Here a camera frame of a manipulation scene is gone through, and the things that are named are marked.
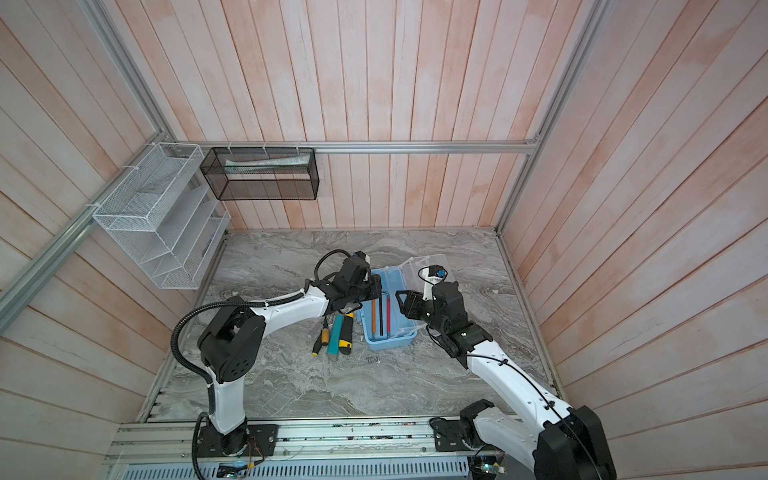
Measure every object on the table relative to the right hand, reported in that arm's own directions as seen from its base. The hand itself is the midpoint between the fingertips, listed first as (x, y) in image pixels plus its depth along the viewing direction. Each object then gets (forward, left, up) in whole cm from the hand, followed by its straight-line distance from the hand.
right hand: (402, 293), depth 81 cm
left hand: (+6, +6, -8) cm, 11 cm away
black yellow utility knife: (-8, +17, -16) cm, 24 cm away
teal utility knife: (-6, +20, -16) cm, 26 cm away
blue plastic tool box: (-3, +5, -13) cm, 15 cm away
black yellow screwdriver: (-8, +24, -14) cm, 29 cm away
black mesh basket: (+44, +49, +9) cm, 66 cm away
